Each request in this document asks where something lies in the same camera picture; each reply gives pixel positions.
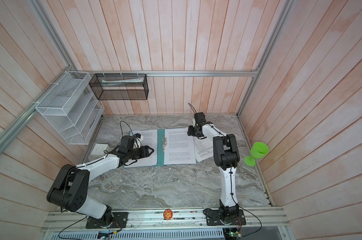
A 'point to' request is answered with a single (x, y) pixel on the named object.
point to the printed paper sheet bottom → (203, 148)
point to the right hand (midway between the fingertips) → (190, 131)
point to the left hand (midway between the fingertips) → (151, 153)
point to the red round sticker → (168, 214)
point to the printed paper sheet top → (150, 139)
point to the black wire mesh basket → (120, 86)
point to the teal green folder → (130, 133)
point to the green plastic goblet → (258, 150)
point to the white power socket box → (99, 148)
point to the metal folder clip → (164, 142)
